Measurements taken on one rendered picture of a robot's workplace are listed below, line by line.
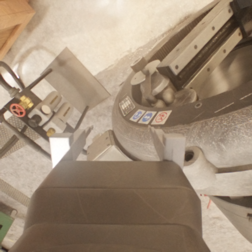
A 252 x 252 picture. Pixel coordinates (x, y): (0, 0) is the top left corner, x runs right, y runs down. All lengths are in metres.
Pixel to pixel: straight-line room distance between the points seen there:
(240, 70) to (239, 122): 0.50
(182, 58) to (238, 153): 0.30
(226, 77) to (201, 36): 0.26
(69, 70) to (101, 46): 0.28
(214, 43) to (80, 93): 0.99
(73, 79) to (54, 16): 0.39
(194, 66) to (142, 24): 0.66
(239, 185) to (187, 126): 0.10
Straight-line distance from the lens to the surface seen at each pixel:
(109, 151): 0.47
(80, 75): 1.28
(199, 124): 0.27
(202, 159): 0.25
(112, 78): 1.24
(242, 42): 0.73
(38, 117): 0.95
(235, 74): 0.75
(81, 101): 1.38
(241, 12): 0.64
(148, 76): 0.51
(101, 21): 1.16
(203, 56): 0.54
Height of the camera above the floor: 1.11
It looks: 51 degrees down
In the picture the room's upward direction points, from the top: 169 degrees counter-clockwise
